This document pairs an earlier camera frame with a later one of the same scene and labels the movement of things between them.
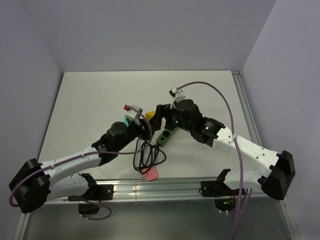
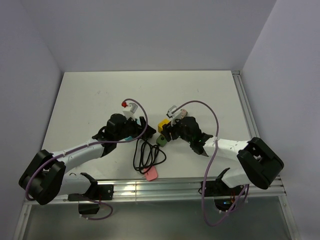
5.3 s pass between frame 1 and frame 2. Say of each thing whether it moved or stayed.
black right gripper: moved
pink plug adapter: stayed
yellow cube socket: moved
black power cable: stayed
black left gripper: stayed
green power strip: stayed
